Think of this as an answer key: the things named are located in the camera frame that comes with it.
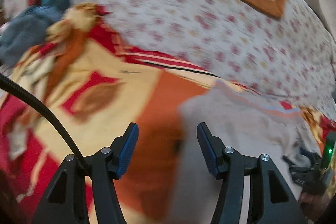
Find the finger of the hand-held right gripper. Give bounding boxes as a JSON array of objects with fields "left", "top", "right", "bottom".
[{"left": 283, "top": 149, "right": 322, "bottom": 188}]

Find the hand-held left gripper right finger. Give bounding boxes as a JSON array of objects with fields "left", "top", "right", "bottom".
[{"left": 197, "top": 122, "right": 306, "bottom": 224}]

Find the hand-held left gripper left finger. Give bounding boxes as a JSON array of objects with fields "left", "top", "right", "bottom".
[{"left": 31, "top": 122, "right": 139, "bottom": 224}]

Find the beige zip jacket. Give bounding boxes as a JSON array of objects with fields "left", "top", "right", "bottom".
[{"left": 178, "top": 80, "right": 326, "bottom": 224}]

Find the red orange yellow patterned blanket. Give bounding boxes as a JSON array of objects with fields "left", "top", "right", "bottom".
[{"left": 0, "top": 2, "right": 336, "bottom": 224}]

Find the floral quilt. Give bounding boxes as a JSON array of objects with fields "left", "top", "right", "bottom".
[{"left": 71, "top": 0, "right": 336, "bottom": 119}]

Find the grey cloth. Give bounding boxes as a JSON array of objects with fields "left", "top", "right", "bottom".
[{"left": 0, "top": 5, "right": 66, "bottom": 67}]

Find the black cable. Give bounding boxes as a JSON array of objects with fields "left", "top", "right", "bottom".
[{"left": 0, "top": 74, "right": 91, "bottom": 176}]

